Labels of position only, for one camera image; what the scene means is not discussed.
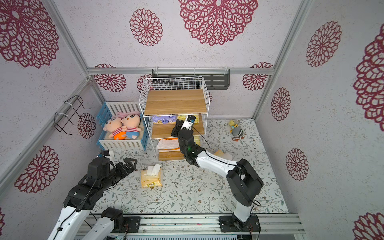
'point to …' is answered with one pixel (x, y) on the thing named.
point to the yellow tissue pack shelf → (184, 117)
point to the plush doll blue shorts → (130, 121)
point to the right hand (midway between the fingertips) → (182, 120)
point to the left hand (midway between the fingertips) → (132, 165)
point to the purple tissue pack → (164, 119)
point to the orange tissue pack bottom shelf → (170, 144)
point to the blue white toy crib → (118, 109)
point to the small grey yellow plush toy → (236, 131)
